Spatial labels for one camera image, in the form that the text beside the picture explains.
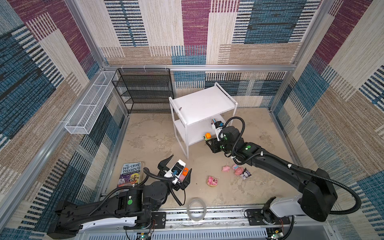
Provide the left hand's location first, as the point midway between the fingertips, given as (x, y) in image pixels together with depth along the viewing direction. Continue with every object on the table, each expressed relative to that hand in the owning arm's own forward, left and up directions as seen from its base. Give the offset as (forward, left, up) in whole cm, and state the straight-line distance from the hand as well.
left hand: (181, 162), depth 64 cm
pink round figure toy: (+6, -31, -24) cm, 39 cm away
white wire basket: (+31, +61, -8) cm, 68 cm away
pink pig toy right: (+8, -24, -25) cm, 36 cm away
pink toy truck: (+29, -17, -8) cm, 35 cm away
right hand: (+15, -14, -9) cm, 22 cm away
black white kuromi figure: (+3, -34, -23) cm, 42 cm away
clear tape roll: (-13, -7, -29) cm, 32 cm away
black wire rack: (+62, +29, -10) cm, 69 cm away
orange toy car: (-4, -2, -1) cm, 4 cm away
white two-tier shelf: (+23, -6, +6) cm, 24 cm away
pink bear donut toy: (0, -15, -24) cm, 28 cm away
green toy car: (+17, -13, -6) cm, 22 cm away
